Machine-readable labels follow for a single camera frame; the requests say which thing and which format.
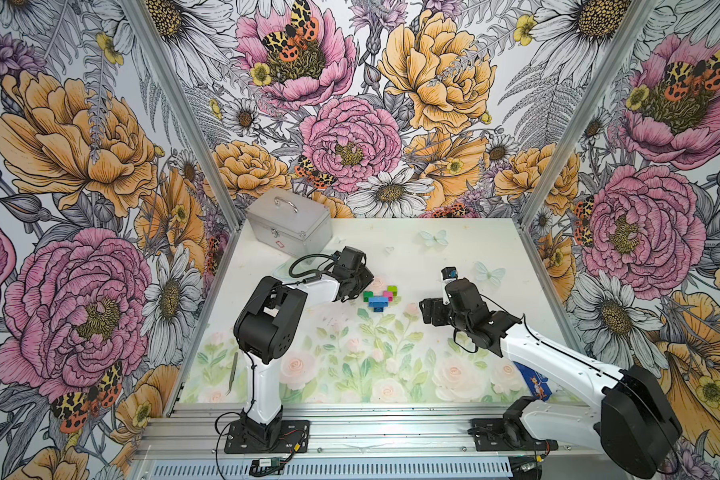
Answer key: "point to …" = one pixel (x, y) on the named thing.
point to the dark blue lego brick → (378, 299)
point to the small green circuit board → (266, 464)
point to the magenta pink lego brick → (389, 295)
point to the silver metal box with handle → (293, 221)
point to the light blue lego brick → (378, 304)
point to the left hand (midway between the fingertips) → (370, 283)
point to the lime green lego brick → (394, 290)
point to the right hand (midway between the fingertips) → (432, 310)
